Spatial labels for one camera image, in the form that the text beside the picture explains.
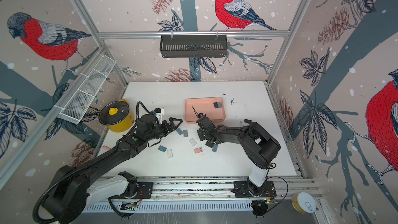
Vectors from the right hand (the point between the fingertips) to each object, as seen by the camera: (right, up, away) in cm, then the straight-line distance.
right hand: (203, 129), depth 95 cm
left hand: (-12, +7, -15) cm, 21 cm away
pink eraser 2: (-57, -9, -7) cm, 58 cm away
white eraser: (-6, -7, -5) cm, 11 cm away
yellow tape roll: (+44, -26, -29) cm, 59 cm away
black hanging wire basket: (-10, +56, +11) cm, 58 cm away
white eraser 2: (-19, -12, -10) cm, 24 cm away
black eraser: (+4, -7, -7) cm, 11 cm away
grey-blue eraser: (-11, -2, -2) cm, 11 cm away
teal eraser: (+11, +15, +12) cm, 22 cm away
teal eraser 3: (-24, -9, -8) cm, 27 cm away
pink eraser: (-3, -10, -10) cm, 14 cm away
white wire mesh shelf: (-68, +16, -15) cm, 71 cm away
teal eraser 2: (+7, -9, -7) cm, 14 cm away
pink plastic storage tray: (+1, +14, +11) cm, 18 cm away
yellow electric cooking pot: (-50, +9, -7) cm, 52 cm away
